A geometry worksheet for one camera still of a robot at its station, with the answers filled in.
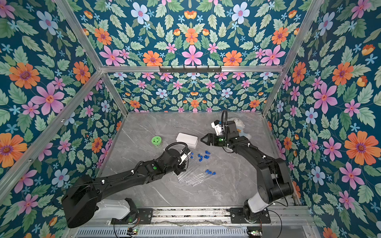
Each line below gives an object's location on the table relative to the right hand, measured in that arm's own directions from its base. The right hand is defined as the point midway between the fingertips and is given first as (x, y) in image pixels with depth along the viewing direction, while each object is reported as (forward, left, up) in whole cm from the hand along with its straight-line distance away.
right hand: (209, 137), depth 86 cm
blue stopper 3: (-5, +1, -16) cm, 16 cm away
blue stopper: (-2, +2, -14) cm, 14 cm away
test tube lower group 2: (-15, 0, -16) cm, 22 cm away
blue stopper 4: (-4, +2, -15) cm, 16 cm away
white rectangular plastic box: (+5, +12, -11) cm, 17 cm away
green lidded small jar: (+4, +35, -11) cm, 37 cm away
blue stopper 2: (-2, +1, -15) cm, 15 cm away
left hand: (-12, +13, -6) cm, 19 cm away
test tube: (-15, +12, -15) cm, 25 cm away
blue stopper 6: (-4, +7, -15) cm, 17 cm away
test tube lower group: (-15, +1, -15) cm, 21 cm away
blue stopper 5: (-7, +6, -15) cm, 18 cm away
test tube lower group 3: (-16, -3, -16) cm, 23 cm away
